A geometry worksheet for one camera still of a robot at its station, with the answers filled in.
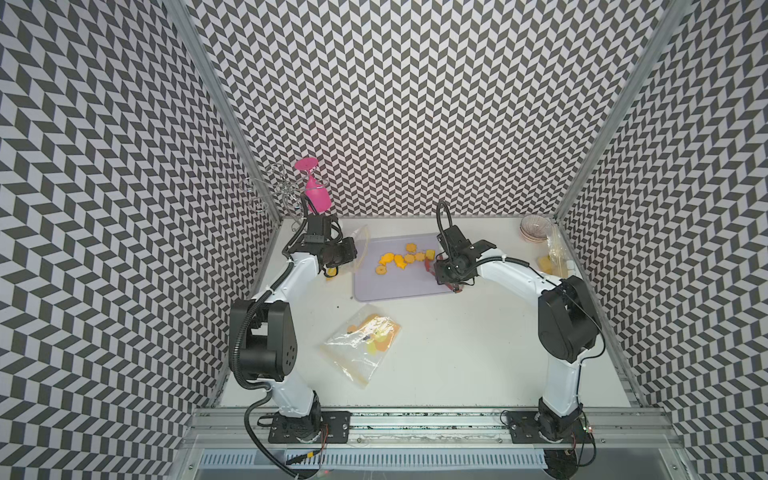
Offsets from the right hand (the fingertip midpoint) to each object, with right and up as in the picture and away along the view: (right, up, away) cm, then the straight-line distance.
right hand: (446, 277), depth 93 cm
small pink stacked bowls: (+35, +16, +16) cm, 42 cm away
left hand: (-28, +8, -2) cm, 29 cm away
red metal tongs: (+2, -2, -7) cm, 7 cm away
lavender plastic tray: (-18, +3, +12) cm, 21 cm away
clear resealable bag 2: (-27, +12, +3) cm, 30 cm away
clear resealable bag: (+35, +6, -2) cm, 35 cm away
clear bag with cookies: (-26, -18, -7) cm, 32 cm away
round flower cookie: (-10, +9, +15) cm, 21 cm away
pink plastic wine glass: (-41, +27, +5) cm, 50 cm away
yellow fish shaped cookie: (-19, +6, +12) cm, 23 cm away
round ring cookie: (-21, +1, +9) cm, 23 cm away
